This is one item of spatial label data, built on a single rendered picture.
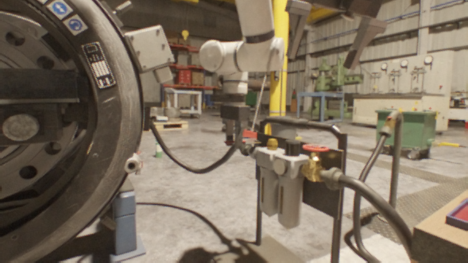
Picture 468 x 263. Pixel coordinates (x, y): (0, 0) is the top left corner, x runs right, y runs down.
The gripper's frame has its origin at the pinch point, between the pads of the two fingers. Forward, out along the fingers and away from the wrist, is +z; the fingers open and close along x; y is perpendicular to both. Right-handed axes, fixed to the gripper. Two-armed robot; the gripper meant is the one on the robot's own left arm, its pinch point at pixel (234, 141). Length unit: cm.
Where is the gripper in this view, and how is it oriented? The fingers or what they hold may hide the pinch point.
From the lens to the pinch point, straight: 82.9
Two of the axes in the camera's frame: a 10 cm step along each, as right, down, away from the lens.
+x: -5.3, -0.7, 8.4
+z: -0.2, 10.0, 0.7
